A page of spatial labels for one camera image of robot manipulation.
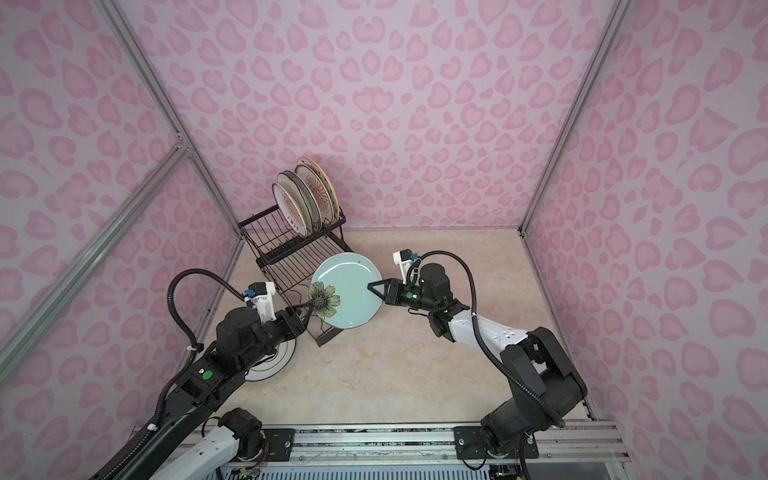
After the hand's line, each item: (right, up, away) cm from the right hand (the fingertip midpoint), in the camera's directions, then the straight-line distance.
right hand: (372, 287), depth 77 cm
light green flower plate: (-9, -1, +1) cm, 9 cm away
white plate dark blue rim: (-16, +21, +5) cm, 27 cm away
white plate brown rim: (-24, +28, +7) cm, 38 cm away
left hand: (-15, -3, -5) cm, 16 cm away
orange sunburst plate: (-27, +22, +16) cm, 38 cm away
